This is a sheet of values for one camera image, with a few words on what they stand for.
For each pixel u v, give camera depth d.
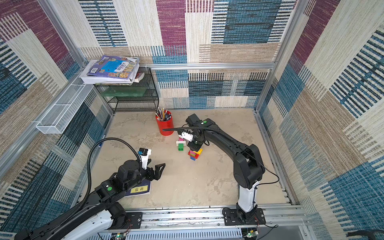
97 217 0.59
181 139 1.00
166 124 1.02
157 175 0.68
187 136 0.78
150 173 0.67
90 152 0.59
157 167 0.69
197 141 0.73
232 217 0.73
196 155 0.89
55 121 0.70
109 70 0.79
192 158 0.92
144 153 0.66
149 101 1.19
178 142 0.99
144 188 0.81
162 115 1.00
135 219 0.73
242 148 0.50
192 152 0.87
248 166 0.47
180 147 0.97
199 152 0.84
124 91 1.00
